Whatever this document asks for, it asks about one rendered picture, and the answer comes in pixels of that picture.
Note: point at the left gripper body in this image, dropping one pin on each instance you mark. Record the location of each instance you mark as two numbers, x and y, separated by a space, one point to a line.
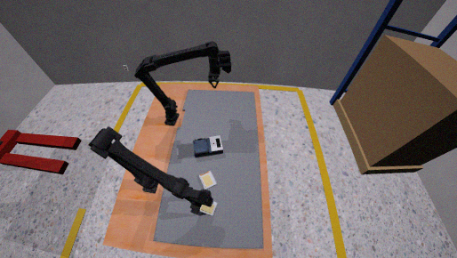
211 73

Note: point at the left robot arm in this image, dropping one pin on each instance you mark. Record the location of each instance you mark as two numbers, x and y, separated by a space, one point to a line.
172 57

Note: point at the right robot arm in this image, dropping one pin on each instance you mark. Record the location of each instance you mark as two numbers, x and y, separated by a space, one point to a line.
136 166

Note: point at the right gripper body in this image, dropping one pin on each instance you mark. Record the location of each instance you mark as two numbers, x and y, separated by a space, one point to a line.
196 207

